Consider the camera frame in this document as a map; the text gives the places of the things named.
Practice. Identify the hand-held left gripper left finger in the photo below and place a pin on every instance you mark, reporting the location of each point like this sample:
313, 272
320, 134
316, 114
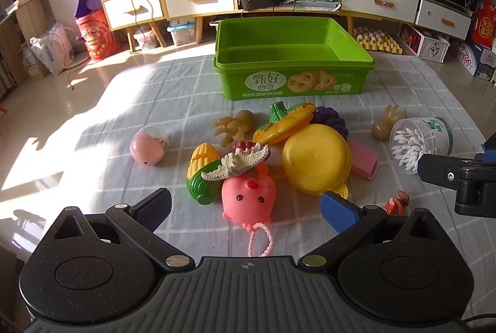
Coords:
155, 207

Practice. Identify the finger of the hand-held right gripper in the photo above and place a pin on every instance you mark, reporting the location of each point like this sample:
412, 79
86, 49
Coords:
438, 172

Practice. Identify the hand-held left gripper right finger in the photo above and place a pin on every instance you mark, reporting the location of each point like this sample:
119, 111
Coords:
339, 211

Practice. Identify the clear cotton swab jar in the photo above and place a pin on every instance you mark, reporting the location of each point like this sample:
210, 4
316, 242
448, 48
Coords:
426, 135

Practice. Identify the small pink box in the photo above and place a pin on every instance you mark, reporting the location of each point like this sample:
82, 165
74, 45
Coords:
362, 160

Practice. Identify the yellow plastic toy bowl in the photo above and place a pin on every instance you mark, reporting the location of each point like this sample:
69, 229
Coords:
314, 158

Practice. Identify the pink capsule toy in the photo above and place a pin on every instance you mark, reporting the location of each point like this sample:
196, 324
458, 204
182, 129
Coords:
145, 147

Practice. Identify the toy corn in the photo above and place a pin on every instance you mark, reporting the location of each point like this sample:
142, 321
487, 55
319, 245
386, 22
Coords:
201, 162

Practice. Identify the tan rubber hand toy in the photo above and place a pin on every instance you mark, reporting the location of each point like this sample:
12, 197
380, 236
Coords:
240, 124
381, 129

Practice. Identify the beige starfish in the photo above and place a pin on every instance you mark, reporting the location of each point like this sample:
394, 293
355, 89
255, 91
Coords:
232, 162

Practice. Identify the pink toy peach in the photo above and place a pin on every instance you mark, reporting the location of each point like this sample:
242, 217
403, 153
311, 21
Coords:
248, 197

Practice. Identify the purple toy grapes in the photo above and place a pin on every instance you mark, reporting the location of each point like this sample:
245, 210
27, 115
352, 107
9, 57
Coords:
329, 118

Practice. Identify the orange toy pumpkin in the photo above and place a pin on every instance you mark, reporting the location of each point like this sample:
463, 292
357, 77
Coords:
279, 127

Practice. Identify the green plastic box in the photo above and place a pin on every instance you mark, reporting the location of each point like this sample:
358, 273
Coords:
271, 85

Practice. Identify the small orange figurine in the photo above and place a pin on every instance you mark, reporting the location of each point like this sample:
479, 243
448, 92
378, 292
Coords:
395, 206

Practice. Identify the grey checked bed sheet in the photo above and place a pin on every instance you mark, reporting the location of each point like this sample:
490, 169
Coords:
155, 93

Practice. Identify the white and blue carton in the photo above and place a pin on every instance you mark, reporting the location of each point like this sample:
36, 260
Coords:
474, 60

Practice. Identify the white printed crate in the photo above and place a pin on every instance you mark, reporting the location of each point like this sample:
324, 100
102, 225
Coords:
426, 44

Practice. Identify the yellow egg tray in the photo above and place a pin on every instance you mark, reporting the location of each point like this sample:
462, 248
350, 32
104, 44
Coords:
378, 38

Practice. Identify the red carton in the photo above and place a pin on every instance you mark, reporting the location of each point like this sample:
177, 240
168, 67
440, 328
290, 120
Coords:
484, 25

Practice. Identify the clear storage box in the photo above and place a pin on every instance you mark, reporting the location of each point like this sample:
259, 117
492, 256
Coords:
182, 33

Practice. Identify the red printed bag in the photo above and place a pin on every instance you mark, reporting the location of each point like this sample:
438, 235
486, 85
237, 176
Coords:
97, 36

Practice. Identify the white plastic bag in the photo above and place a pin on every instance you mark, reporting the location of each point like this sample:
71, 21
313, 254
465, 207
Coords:
52, 48

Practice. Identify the wooden bookshelf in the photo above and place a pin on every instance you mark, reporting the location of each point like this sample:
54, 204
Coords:
19, 19

